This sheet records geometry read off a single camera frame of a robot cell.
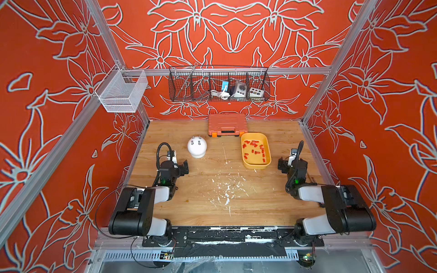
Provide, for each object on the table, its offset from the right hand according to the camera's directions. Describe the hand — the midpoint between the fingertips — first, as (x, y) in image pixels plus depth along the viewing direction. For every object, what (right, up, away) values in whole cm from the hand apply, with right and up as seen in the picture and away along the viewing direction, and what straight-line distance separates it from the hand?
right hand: (288, 156), depth 91 cm
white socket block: (-18, +36, +3) cm, 41 cm away
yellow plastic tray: (-15, +2, +13) cm, 20 cm away
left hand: (-62, -2, +2) cm, 62 cm away
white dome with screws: (-51, +5, +3) cm, 51 cm away
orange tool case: (-32, +20, +26) cm, 46 cm away
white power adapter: (-26, +36, 0) cm, 45 cm away
